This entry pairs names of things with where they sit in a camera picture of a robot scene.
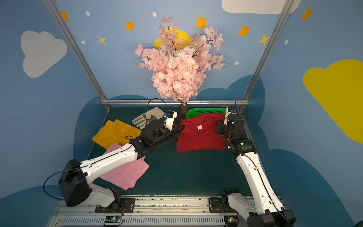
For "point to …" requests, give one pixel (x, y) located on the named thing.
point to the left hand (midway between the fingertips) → (184, 123)
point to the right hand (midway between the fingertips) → (223, 119)
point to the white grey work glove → (142, 120)
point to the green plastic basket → (194, 112)
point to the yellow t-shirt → (116, 132)
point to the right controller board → (231, 221)
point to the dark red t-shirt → (198, 133)
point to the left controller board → (113, 219)
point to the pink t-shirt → (126, 176)
